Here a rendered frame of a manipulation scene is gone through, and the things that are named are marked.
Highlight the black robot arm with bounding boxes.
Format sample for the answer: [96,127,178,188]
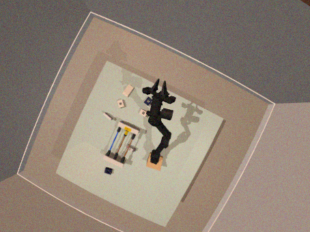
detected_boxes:
[146,107,173,164]

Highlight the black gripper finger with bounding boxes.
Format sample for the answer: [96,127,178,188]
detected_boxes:
[149,78,160,91]
[160,81,170,96]

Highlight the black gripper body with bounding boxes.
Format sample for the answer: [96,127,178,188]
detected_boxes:
[142,87,176,108]

